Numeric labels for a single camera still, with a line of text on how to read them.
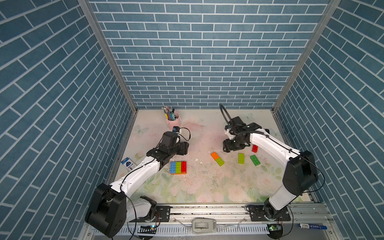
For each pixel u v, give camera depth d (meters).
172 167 0.86
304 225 0.69
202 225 0.69
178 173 0.86
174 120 1.01
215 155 0.93
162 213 0.74
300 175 0.45
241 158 0.94
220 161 0.91
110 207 0.41
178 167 0.87
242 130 0.63
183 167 0.87
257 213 0.74
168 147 0.63
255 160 0.91
